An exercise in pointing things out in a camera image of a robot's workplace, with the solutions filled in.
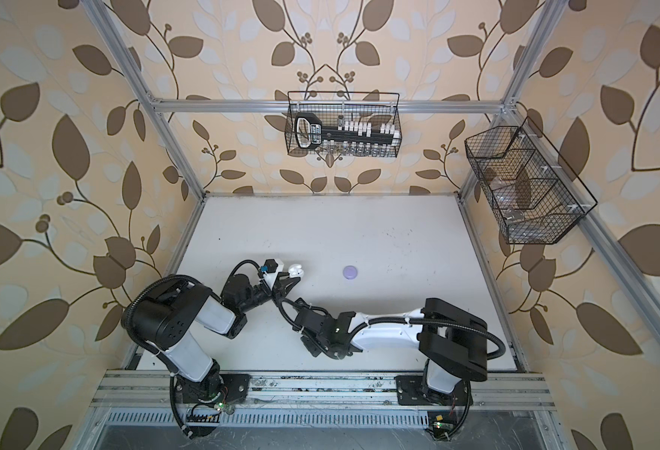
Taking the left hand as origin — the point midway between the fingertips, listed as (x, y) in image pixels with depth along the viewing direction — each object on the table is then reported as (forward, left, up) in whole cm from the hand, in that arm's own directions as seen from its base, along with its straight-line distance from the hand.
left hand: (292, 274), depth 87 cm
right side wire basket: (+9, -67, +26) cm, 72 cm away
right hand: (-16, -7, -8) cm, 19 cm away
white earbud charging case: (0, -1, +1) cm, 2 cm away
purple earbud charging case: (+6, -19, -8) cm, 21 cm away
